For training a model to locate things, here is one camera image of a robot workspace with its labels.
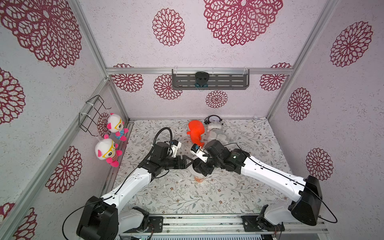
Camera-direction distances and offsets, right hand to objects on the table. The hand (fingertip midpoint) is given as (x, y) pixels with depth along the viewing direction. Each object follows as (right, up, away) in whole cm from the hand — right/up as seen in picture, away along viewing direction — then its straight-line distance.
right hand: (198, 160), depth 76 cm
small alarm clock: (+13, +26, +44) cm, 53 cm away
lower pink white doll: (-49, +6, +3) cm, 49 cm away
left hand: (-5, -2, +3) cm, 6 cm away
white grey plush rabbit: (+13, +15, +24) cm, 31 cm away
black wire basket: (-56, +20, 0) cm, 59 cm away
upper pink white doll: (-52, +20, +17) cm, 58 cm away
